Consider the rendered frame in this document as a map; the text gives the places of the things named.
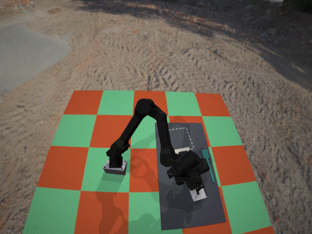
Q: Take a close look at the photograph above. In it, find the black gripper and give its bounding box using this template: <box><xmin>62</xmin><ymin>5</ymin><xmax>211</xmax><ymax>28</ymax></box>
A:
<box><xmin>174</xmin><ymin>158</ymin><xmax>210</xmax><ymax>185</ymax></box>

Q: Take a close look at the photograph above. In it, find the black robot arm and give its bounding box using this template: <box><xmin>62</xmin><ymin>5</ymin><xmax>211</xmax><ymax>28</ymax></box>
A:
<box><xmin>106</xmin><ymin>98</ymin><xmax>202</xmax><ymax>191</ymax></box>

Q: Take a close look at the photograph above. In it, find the dark grey mat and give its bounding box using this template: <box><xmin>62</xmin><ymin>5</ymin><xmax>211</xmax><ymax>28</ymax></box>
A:
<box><xmin>155</xmin><ymin>123</ymin><xmax>226</xmax><ymax>230</ymax></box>

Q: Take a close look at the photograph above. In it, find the beige square tile with dark centre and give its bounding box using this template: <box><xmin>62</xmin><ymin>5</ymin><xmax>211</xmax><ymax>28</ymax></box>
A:
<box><xmin>174</xmin><ymin>147</ymin><xmax>190</xmax><ymax>155</ymax></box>

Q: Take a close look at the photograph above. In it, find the teal small trowel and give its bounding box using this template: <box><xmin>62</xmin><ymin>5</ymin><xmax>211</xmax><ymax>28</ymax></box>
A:
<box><xmin>201</xmin><ymin>149</ymin><xmax>215</xmax><ymax>182</ymax></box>

